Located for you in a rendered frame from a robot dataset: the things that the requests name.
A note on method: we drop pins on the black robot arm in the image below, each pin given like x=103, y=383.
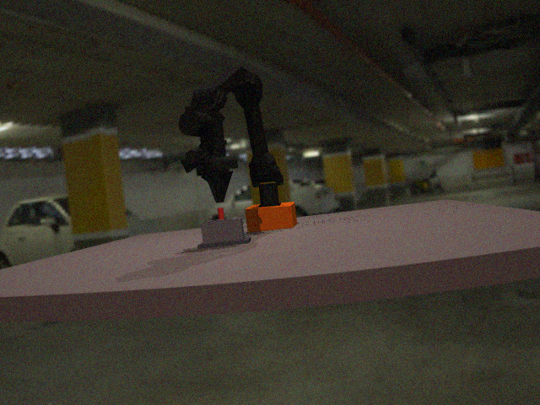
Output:
x=202, y=119

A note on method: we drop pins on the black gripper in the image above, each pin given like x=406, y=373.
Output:
x=217, y=171

